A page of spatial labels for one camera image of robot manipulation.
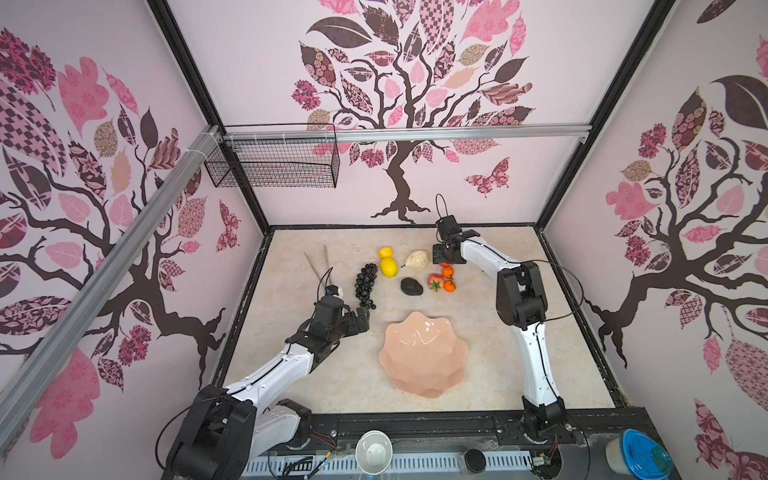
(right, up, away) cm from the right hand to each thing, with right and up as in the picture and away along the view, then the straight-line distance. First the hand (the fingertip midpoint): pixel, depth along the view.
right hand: (445, 251), depth 107 cm
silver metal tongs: (-44, -5, +2) cm, 44 cm away
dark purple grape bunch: (-29, -11, -9) cm, 33 cm away
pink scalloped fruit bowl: (-11, -31, -22) cm, 39 cm away
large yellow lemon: (-21, -6, -6) cm, 22 cm away
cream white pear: (-11, -3, -4) cm, 12 cm away
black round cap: (-2, -45, -45) cm, 64 cm away
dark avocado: (-13, -12, -10) cm, 20 cm away
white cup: (-24, -49, -36) cm, 66 cm away
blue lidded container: (+33, -44, -44) cm, 71 cm away
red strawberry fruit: (-5, -10, -9) cm, 15 cm away
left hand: (-30, -21, -19) cm, 41 cm away
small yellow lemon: (-22, 0, +1) cm, 22 cm away
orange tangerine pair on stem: (0, -12, -8) cm, 14 cm away
